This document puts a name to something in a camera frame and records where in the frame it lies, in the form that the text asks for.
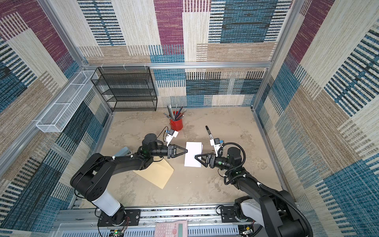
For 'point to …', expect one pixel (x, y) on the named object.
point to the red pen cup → (176, 125)
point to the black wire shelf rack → (126, 89)
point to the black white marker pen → (209, 132)
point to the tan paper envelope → (158, 173)
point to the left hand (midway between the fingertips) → (187, 153)
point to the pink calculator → (177, 228)
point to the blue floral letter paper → (194, 148)
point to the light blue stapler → (125, 151)
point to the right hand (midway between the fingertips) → (199, 158)
